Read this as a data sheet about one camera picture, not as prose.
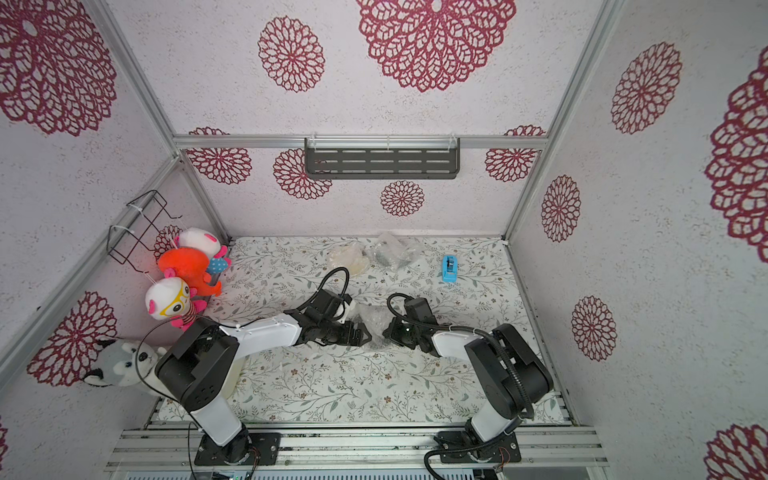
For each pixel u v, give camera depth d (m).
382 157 0.94
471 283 1.07
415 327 0.73
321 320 0.73
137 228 0.78
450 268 1.08
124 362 0.69
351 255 1.11
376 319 0.93
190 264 0.89
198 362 0.47
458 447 0.73
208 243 0.95
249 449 0.72
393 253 1.09
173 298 0.80
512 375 0.42
